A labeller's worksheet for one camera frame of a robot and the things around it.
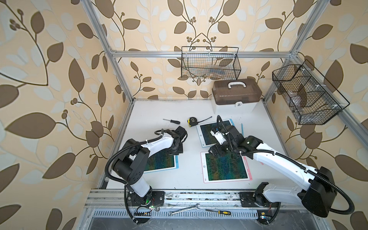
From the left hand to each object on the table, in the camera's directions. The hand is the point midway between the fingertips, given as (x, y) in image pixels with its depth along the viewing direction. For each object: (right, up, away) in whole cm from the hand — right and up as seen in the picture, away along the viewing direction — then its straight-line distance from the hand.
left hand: (176, 151), depth 90 cm
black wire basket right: (+72, +31, -16) cm, 80 cm away
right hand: (+23, +5, -10) cm, 26 cm away
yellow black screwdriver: (+24, -25, -19) cm, 40 cm away
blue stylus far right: (+47, +11, +12) cm, 50 cm away
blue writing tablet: (+21, +7, +7) cm, 23 cm away
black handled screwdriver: (-4, +18, +15) cm, 24 cm away
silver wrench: (-1, -26, -19) cm, 32 cm away
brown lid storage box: (+45, +38, +22) cm, 63 cm away
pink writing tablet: (+35, -8, -5) cm, 36 cm away
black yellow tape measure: (+11, +18, +15) cm, 26 cm away
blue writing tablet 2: (-7, -5, -1) cm, 9 cm away
